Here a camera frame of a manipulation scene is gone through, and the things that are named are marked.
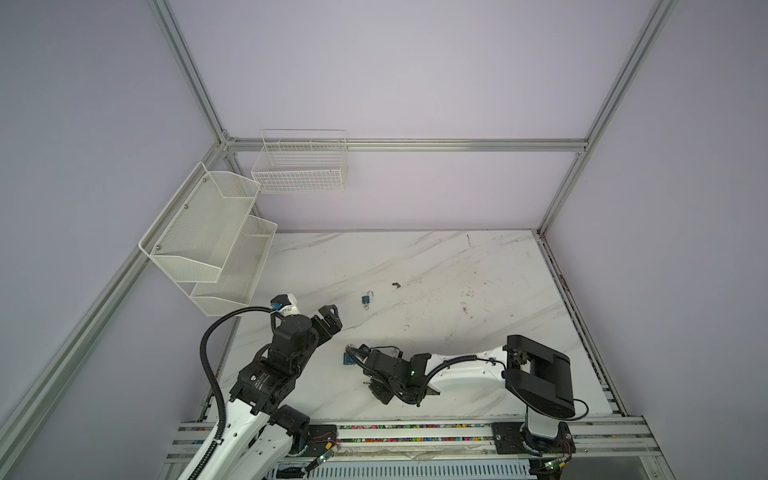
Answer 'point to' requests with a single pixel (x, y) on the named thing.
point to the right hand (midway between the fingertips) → (372, 383)
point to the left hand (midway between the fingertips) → (323, 318)
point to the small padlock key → (366, 307)
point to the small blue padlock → (366, 299)
